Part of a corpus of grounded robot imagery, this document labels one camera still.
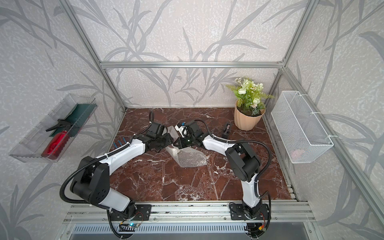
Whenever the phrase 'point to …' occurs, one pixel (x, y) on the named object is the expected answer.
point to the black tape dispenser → (227, 128)
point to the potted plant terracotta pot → (244, 122)
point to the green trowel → (77, 117)
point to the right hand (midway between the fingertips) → (173, 143)
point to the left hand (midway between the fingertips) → (172, 140)
